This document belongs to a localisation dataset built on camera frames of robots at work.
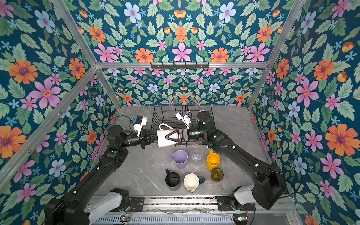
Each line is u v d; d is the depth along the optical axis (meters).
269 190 0.48
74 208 0.39
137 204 0.74
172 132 0.60
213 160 0.88
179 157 0.84
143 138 0.60
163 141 0.60
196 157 0.87
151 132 0.64
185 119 0.63
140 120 0.60
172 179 0.82
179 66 0.93
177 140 0.59
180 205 0.75
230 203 0.66
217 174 0.82
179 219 0.77
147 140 0.64
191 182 0.80
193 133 0.61
